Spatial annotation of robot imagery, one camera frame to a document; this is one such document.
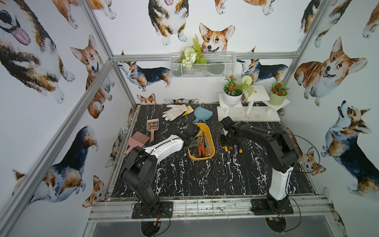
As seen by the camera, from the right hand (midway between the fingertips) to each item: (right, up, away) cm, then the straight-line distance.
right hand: (222, 142), depth 95 cm
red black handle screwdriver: (+5, -4, +2) cm, 7 cm away
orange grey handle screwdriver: (-15, -3, -5) cm, 16 cm away
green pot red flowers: (+34, +32, -3) cm, 47 cm away
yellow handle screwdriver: (+2, -3, -2) cm, 5 cm away
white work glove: (-34, +21, +21) cm, 45 cm away
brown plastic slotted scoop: (-50, +11, +15) cm, 53 cm away
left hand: (-21, +3, -3) cm, 21 cm away
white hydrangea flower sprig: (+14, +36, -5) cm, 39 cm away
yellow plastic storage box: (-12, +9, +2) cm, 15 cm away
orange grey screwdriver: (-13, -3, -5) cm, 14 cm away
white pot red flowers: (+5, +31, -7) cm, 32 cm away
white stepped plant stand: (+29, +24, +23) cm, 44 cm away
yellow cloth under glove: (-23, +22, +23) cm, 39 cm away
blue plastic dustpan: (-13, +18, +20) cm, 30 cm away
